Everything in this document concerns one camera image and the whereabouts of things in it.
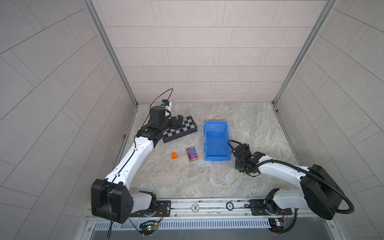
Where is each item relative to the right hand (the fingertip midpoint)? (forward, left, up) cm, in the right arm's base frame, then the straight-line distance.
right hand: (237, 166), depth 87 cm
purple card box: (+8, +27, +4) cm, 28 cm away
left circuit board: (-27, +47, +6) cm, 55 cm away
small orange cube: (+7, +37, +5) cm, 38 cm away
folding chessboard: (+26, +28, +7) cm, 39 cm away
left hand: (+20, +32, +27) cm, 46 cm away
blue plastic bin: (+20, +10, +4) cm, 22 cm away
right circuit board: (-28, -11, +1) cm, 31 cm away
